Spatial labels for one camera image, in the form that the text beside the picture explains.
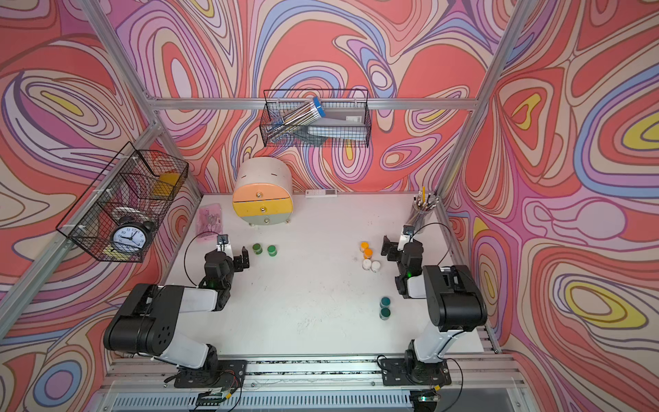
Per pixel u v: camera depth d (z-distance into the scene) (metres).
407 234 0.82
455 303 0.47
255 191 0.92
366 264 0.93
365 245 0.99
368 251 0.98
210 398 0.72
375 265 0.94
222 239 0.80
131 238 0.68
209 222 1.08
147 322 0.45
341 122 0.87
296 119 0.78
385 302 0.84
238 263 0.86
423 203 0.95
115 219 0.72
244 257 0.87
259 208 0.97
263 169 1.07
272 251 0.98
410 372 0.66
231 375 0.72
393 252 0.86
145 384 0.73
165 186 0.78
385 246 0.87
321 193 1.19
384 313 0.82
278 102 0.87
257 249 0.99
